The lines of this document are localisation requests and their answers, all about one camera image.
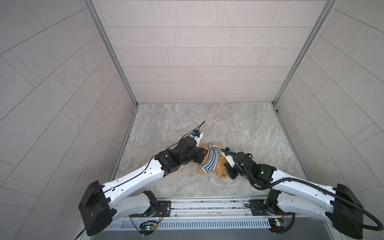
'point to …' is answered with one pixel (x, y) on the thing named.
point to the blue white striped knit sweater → (210, 163)
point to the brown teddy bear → (220, 169)
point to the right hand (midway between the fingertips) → (223, 166)
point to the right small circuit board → (277, 224)
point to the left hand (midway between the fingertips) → (210, 151)
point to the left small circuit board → (147, 227)
